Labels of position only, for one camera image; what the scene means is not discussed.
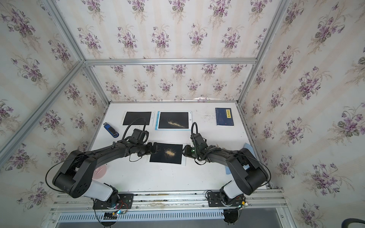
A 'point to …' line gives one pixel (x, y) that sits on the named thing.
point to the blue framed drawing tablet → (173, 120)
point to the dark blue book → (224, 117)
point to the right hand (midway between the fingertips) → (184, 152)
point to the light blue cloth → (248, 147)
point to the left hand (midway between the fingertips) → (156, 151)
